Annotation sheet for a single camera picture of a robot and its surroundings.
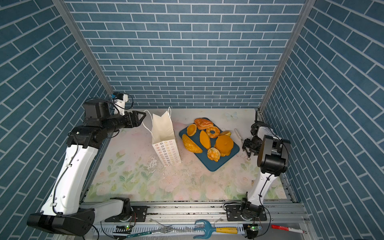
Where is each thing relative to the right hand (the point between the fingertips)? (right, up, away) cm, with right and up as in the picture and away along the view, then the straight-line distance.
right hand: (249, 149), depth 97 cm
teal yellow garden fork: (-28, -32, -29) cm, 51 cm away
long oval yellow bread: (-38, +4, -6) cm, 39 cm away
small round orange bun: (-38, +13, +5) cm, 41 cm away
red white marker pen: (+9, -32, -28) cm, 43 cm away
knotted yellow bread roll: (-24, -1, -9) cm, 26 cm away
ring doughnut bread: (-20, +11, +8) cm, 24 cm away
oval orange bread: (-29, +6, +1) cm, 30 cm away
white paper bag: (-50, +9, -26) cm, 57 cm away
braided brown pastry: (-31, +17, +8) cm, 36 cm away
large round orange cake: (-17, +5, -6) cm, 19 cm away
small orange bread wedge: (-15, +11, +3) cm, 19 cm away
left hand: (-60, +22, -29) cm, 70 cm away
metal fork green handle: (-48, -33, -28) cm, 64 cm away
